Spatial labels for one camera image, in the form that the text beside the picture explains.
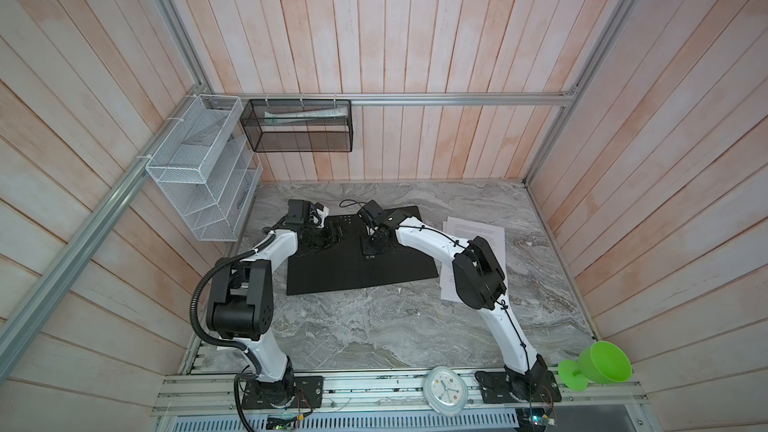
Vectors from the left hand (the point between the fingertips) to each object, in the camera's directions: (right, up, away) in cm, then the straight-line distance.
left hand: (345, 241), depth 92 cm
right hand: (+6, -3, +5) cm, 8 cm away
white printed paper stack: (+41, +2, +15) cm, 44 cm away
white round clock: (+26, -34, -21) cm, 48 cm away
